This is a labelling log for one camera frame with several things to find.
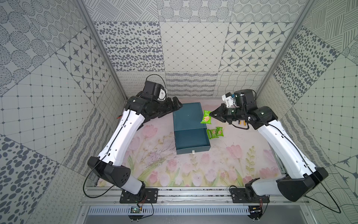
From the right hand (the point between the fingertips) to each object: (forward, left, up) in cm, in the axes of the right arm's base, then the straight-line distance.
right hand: (211, 115), depth 69 cm
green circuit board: (-37, +39, -33) cm, 63 cm away
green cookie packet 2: (+10, -11, -30) cm, 33 cm away
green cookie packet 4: (+8, -4, -31) cm, 32 cm away
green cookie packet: (-2, +3, 0) cm, 3 cm away
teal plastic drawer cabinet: (+1, +13, -9) cm, 15 cm away
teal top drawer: (-6, +10, -16) cm, 20 cm away
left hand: (+5, +18, +3) cm, 19 cm away
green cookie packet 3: (+8, -7, -31) cm, 33 cm away
